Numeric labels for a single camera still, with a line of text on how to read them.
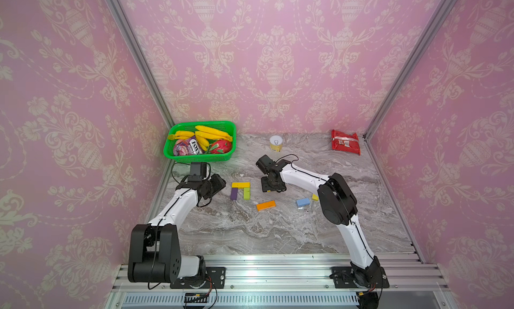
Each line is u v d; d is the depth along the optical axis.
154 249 0.45
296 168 0.68
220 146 1.06
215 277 0.74
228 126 1.16
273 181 0.73
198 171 0.69
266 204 0.93
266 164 0.80
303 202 0.90
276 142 1.10
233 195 0.97
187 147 1.06
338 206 0.59
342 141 1.13
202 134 1.10
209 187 0.76
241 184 1.00
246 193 0.97
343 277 0.73
